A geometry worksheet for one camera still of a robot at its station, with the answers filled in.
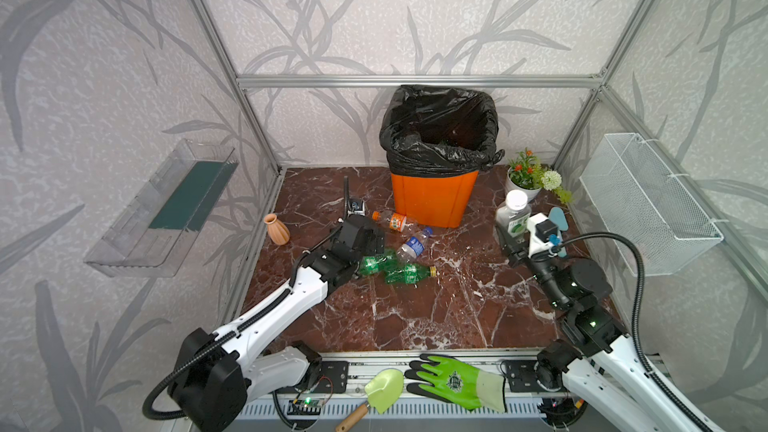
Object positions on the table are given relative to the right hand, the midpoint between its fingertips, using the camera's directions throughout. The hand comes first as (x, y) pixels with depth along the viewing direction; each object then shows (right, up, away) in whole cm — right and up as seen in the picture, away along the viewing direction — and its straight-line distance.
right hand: (509, 208), depth 67 cm
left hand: (-34, -4, +15) cm, 37 cm away
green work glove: (-14, -42, +5) cm, 44 cm away
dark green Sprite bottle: (-33, -18, +22) cm, 44 cm away
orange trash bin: (-13, 0, +41) cm, 43 cm away
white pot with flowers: (+17, +10, +32) cm, 37 cm away
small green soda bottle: (-23, -20, +19) cm, 36 cm away
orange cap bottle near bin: (-26, -6, +31) cm, 41 cm away
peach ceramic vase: (-64, -9, +26) cm, 70 cm away
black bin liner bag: (-14, +25, +34) cm, 45 cm away
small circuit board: (-48, -49, +5) cm, 68 cm away
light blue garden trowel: (+31, -5, +38) cm, 49 cm away
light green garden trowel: (-29, -45, +5) cm, 54 cm away
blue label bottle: (-21, -13, +26) cm, 36 cm away
